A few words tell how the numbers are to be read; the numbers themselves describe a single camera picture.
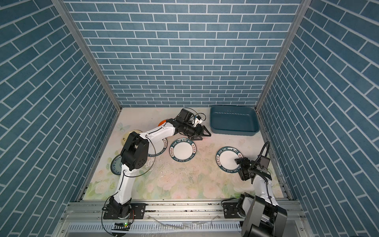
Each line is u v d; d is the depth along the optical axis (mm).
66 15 725
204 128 825
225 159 913
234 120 1127
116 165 894
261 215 418
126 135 1050
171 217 732
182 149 964
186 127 814
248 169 787
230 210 738
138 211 734
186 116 789
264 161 692
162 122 1106
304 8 715
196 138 883
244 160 802
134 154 558
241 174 791
